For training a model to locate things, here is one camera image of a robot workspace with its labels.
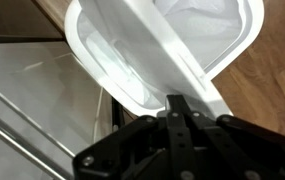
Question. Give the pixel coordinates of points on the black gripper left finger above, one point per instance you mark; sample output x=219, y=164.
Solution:
x=132, y=146

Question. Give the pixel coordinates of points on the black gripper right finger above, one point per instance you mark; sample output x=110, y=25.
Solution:
x=248, y=146

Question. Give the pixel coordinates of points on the white plastic container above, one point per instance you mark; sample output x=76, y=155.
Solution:
x=142, y=50

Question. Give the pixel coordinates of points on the white bin with liner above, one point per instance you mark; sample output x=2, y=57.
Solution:
x=212, y=30

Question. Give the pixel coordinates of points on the stainless steel dishwasher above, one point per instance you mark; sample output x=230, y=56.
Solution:
x=38, y=110

